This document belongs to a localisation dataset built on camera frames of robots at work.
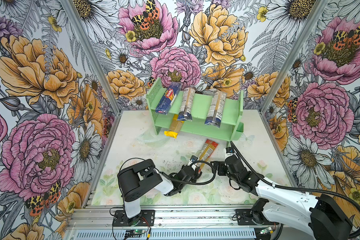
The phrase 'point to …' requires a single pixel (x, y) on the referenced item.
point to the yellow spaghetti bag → (175, 126)
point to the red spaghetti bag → (208, 148)
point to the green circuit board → (134, 231)
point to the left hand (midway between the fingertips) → (196, 170)
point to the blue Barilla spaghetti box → (168, 98)
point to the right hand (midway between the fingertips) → (218, 168)
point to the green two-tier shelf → (230, 125)
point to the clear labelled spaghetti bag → (215, 110)
